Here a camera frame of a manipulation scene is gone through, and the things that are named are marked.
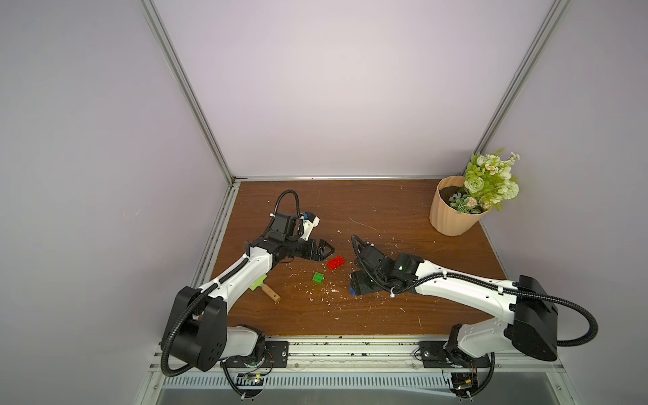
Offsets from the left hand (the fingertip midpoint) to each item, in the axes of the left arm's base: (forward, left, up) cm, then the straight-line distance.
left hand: (326, 247), depth 82 cm
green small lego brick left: (-6, +3, -12) cm, 13 cm away
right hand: (-10, -10, -3) cm, 15 cm away
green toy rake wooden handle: (-8, +24, -13) cm, 28 cm away
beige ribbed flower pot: (+14, -44, -2) cm, 47 cm away
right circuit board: (-35, -40, -15) cm, 55 cm away
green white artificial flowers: (+17, -54, +14) cm, 58 cm away
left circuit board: (-35, +22, -15) cm, 44 cm away
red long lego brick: (0, -3, -12) cm, 12 cm away
